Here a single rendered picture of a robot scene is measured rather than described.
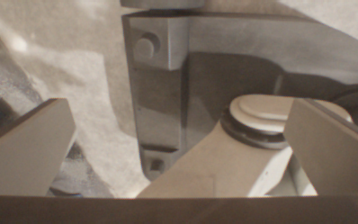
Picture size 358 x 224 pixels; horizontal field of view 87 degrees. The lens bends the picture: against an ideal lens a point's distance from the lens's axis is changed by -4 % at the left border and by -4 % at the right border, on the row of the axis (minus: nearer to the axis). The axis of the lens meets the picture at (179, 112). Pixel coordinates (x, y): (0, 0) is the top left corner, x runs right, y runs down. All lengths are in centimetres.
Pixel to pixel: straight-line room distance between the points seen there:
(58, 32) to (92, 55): 13
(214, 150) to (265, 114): 10
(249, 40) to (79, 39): 55
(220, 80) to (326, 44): 22
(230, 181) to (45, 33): 77
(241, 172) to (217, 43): 27
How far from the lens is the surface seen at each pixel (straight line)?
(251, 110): 36
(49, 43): 86
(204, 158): 31
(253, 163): 32
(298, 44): 48
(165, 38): 42
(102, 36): 73
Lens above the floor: 62
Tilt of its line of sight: 57 degrees down
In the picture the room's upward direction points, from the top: 160 degrees counter-clockwise
